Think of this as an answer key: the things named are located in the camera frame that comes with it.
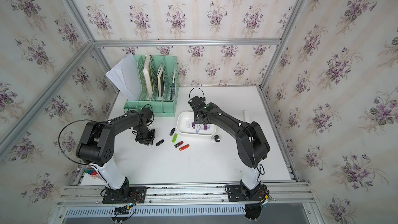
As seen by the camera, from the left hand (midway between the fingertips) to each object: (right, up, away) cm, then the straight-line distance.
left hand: (153, 143), depth 91 cm
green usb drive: (+13, +3, +2) cm, 13 cm away
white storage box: (+18, +8, +7) cm, 21 cm away
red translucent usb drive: (+19, -2, -2) cm, 19 cm away
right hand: (+29, +15, 0) cm, 33 cm away
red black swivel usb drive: (+16, 0, -1) cm, 16 cm away
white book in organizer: (-4, +40, +5) cm, 41 cm away
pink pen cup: (-19, -8, -23) cm, 31 cm away
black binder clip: (+38, +3, -1) cm, 38 cm away
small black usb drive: (+11, +6, +5) cm, 13 cm away
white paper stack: (-19, +41, +5) cm, 46 cm away
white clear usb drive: (+20, +10, +8) cm, 24 cm away
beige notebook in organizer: (+1, +41, +8) cm, 42 cm away
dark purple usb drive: (+32, +9, +5) cm, 33 cm away
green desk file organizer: (+4, +21, +10) cm, 24 cm away
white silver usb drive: (-1, -1, -3) cm, 3 cm away
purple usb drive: (+24, +10, +7) cm, 27 cm away
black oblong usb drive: (+4, 0, 0) cm, 4 cm away
